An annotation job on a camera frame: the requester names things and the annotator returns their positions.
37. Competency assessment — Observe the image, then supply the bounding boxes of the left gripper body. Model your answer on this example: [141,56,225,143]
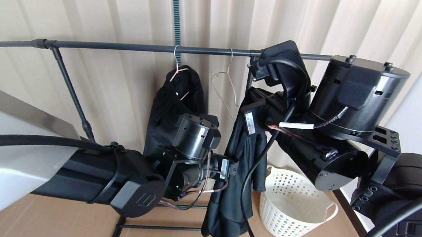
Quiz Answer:
[171,151,239,205]

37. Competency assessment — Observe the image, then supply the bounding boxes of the white laundry basket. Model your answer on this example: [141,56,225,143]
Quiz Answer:
[257,165,341,237]

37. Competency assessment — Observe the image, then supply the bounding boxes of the black shorts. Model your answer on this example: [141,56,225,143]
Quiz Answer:
[143,63,208,162]

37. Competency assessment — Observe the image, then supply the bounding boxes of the black garment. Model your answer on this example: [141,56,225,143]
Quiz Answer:
[201,97,272,237]

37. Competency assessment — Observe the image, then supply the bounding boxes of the black clothes rack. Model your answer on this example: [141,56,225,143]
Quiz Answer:
[0,34,338,237]

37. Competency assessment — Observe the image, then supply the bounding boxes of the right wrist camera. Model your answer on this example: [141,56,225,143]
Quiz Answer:
[246,38,315,114]

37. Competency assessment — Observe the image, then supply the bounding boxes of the black cable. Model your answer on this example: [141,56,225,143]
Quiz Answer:
[238,55,422,237]
[0,133,122,157]

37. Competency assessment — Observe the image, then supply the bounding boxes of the pink clothes hanger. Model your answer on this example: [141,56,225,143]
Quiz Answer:
[168,46,193,102]
[210,48,243,121]

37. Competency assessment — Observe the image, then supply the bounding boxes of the window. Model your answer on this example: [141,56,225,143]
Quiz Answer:
[167,0,185,66]

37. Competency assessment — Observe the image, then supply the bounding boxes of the beige curtain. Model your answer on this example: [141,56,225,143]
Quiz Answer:
[0,0,184,157]
[168,0,422,205]

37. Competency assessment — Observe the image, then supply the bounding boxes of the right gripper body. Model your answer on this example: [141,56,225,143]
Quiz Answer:
[237,97,372,195]

